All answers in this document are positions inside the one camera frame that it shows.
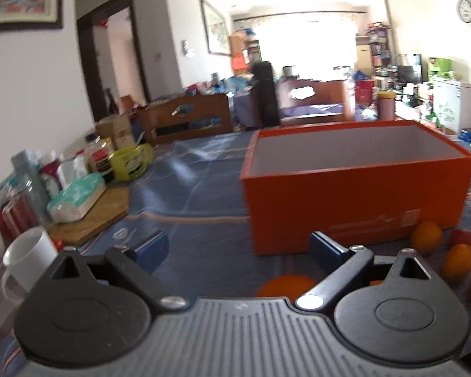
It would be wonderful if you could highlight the tissue box teal white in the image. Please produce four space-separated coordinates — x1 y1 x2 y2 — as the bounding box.
47 173 106 224

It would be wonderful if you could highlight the orange fruit middle right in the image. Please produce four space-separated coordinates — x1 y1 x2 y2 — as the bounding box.
441 243 471 283

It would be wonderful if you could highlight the cardboard box by wall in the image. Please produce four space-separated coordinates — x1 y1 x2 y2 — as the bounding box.
95 115 136 150

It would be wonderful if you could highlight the wooden sofa centre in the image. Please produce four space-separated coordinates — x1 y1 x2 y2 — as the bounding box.
275 79 355 126

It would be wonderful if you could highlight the orange fruit near gripper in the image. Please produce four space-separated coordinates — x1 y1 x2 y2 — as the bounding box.
256 275 317 303

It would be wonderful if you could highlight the black tall speaker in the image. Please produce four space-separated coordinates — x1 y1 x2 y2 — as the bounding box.
252 61 280 128

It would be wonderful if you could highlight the white cabinet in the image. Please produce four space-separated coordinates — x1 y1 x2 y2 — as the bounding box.
433 78 471 133

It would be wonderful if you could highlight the blue patterned tablecloth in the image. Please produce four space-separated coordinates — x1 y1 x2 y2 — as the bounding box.
0 128 471 377

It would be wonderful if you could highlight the orange fruit by box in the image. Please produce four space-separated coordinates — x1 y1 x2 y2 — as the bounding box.
410 221 443 255

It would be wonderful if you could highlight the red can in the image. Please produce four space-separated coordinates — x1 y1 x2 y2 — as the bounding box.
2 195 38 238

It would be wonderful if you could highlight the yellow green mug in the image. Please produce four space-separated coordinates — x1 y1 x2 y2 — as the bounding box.
110 143 154 182

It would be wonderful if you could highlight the jar with dark lid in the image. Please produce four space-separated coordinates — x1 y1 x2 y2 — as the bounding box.
86 133 116 184

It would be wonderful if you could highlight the round wall clock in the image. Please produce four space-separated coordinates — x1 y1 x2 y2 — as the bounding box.
458 0 471 24

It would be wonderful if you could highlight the wooden sofa left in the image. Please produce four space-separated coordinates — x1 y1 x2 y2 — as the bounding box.
136 94 234 145

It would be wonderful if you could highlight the wooden cutting board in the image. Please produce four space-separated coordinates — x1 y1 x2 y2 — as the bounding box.
48 186 130 247

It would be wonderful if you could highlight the red fruit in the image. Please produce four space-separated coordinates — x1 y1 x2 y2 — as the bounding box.
447 229 471 248

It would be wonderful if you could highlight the framed wall painting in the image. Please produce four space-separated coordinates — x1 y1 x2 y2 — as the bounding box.
200 0 230 56

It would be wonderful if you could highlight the wooden sofa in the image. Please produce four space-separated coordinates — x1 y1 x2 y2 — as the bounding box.
275 79 355 126
136 94 234 145

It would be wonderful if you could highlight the orange cardboard box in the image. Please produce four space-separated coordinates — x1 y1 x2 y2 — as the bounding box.
240 121 471 255

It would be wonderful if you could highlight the clear plastic bottle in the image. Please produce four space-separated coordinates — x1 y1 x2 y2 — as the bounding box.
11 150 52 228

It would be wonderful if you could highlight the white ceramic mug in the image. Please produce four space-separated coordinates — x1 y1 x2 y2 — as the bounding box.
1 227 58 301

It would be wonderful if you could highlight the pink yellow-lid container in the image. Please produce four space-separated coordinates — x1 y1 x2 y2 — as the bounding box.
377 91 397 121

